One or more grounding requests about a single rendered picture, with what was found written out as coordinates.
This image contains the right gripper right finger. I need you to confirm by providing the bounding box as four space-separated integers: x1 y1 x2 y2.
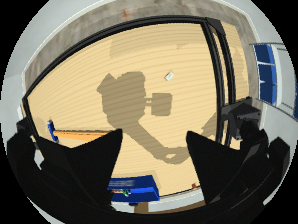
186 130 267 205

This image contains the orange and blue hammer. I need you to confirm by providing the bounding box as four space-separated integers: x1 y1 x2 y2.
47 120 111 144

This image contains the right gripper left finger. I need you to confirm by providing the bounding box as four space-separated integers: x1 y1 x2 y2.
36 128 123 207

